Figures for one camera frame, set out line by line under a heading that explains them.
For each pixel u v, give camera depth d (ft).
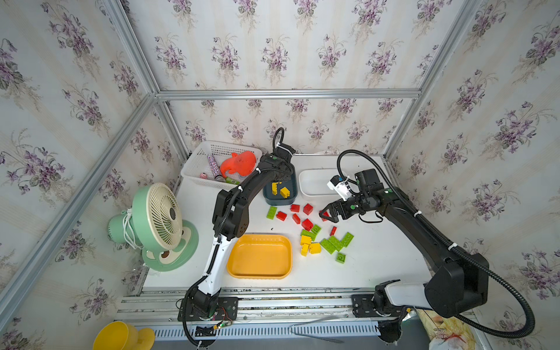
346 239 2.96
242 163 3.41
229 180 3.47
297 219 3.06
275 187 3.39
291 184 3.48
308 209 3.18
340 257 2.75
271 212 3.21
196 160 3.53
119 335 2.01
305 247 2.75
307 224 3.03
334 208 2.25
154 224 2.08
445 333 2.12
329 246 2.87
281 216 3.14
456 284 1.30
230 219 1.95
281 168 2.37
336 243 2.89
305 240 2.89
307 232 2.99
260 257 2.83
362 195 2.26
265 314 2.40
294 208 3.33
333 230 2.91
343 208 2.25
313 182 3.53
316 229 2.99
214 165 3.63
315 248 2.85
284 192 3.33
